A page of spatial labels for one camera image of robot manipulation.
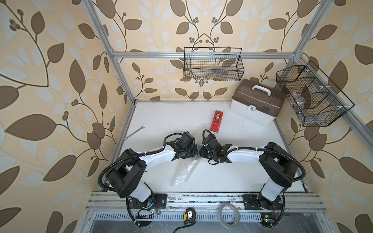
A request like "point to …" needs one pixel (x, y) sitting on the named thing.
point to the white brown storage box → (256, 101)
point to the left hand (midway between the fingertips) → (196, 150)
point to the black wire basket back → (214, 63)
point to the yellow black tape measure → (189, 216)
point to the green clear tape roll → (217, 117)
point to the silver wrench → (142, 127)
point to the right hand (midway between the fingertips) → (200, 152)
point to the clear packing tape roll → (237, 215)
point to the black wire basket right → (316, 101)
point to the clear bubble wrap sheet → (183, 168)
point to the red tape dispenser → (216, 121)
